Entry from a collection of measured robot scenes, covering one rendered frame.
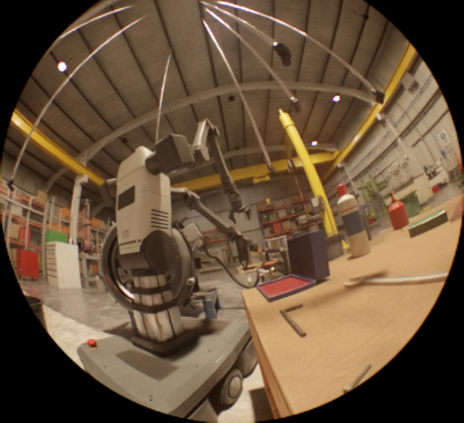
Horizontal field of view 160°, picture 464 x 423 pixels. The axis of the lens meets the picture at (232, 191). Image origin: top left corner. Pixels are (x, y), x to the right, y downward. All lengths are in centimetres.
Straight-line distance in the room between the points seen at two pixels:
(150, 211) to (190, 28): 775
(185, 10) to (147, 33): 171
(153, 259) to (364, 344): 56
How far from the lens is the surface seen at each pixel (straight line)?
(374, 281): 31
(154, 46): 808
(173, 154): 56
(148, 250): 57
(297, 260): 53
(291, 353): 19
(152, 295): 63
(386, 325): 20
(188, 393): 51
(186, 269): 105
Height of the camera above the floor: 59
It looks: 21 degrees up
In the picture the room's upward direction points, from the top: 13 degrees counter-clockwise
